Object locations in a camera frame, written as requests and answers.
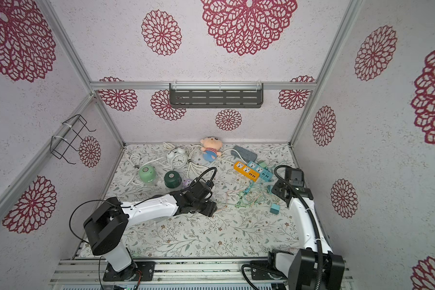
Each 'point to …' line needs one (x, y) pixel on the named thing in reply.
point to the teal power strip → (264, 173)
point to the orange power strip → (246, 171)
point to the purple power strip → (186, 182)
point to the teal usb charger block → (275, 208)
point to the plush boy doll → (211, 148)
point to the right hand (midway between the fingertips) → (279, 186)
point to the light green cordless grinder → (147, 173)
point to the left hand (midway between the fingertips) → (211, 207)
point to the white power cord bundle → (194, 166)
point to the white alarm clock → (177, 159)
